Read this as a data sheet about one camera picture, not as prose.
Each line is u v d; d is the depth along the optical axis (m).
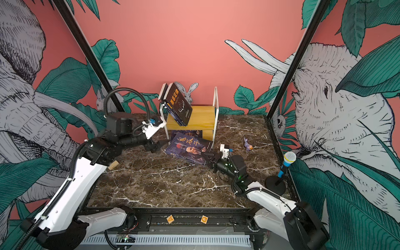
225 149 0.75
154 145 0.57
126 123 0.48
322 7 0.69
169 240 0.70
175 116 0.82
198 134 1.01
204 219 0.75
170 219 0.75
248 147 1.00
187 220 0.75
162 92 0.77
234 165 0.58
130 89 0.44
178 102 0.83
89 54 0.85
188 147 0.77
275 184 0.85
